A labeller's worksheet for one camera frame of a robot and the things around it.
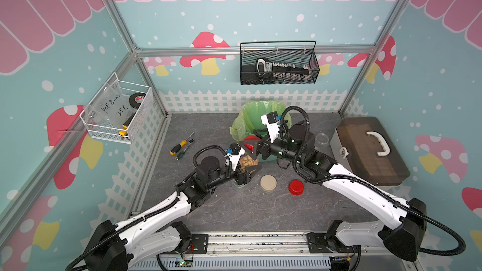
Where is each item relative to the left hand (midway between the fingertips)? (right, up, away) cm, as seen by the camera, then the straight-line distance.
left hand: (255, 164), depth 71 cm
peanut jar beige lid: (-7, -13, +15) cm, 21 cm away
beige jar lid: (+7, -13, +19) cm, 24 cm away
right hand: (-3, +10, -7) cm, 13 cm away
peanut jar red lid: (+34, +8, +21) cm, 41 cm away
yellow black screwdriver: (-41, +4, +31) cm, 52 cm away
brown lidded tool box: (+51, +5, +16) cm, 54 cm away
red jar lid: (+20, -14, +17) cm, 30 cm away
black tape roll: (-51, +26, +9) cm, 58 cm away
